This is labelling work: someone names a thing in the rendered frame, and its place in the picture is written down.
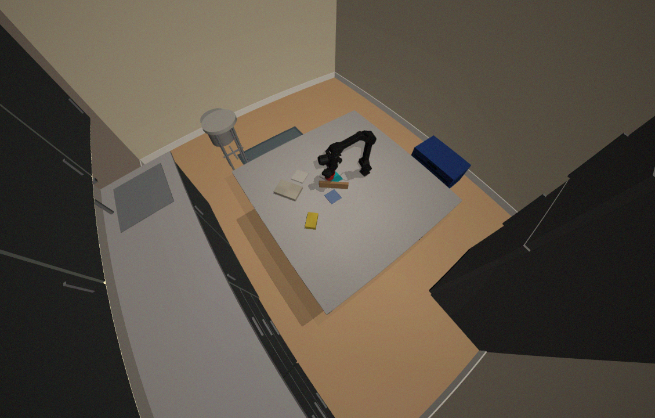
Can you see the cream flat slab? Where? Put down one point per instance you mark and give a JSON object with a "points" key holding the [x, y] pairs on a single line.
{"points": [[300, 176]]}

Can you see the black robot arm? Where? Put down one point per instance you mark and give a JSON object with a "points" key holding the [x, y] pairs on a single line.
{"points": [[337, 148]]}

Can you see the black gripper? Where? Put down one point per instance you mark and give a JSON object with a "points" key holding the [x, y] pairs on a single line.
{"points": [[331, 168]]}

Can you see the brown wooden plank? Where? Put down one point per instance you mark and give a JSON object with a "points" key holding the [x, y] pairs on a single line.
{"points": [[333, 184]]}

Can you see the beige flat rectangular block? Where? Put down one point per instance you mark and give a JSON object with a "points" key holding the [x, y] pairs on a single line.
{"points": [[288, 190]]}

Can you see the yellow rectangular block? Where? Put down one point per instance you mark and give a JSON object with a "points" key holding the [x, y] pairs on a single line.
{"points": [[311, 220]]}

